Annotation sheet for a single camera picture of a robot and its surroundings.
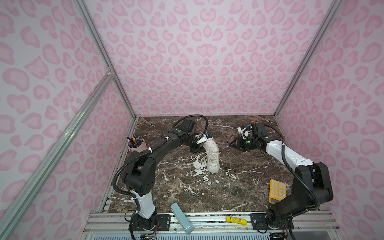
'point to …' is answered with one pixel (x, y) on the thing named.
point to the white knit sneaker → (212, 155)
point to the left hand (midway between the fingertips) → (203, 141)
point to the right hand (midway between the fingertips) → (231, 143)
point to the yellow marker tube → (236, 220)
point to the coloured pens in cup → (134, 142)
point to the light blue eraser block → (187, 227)
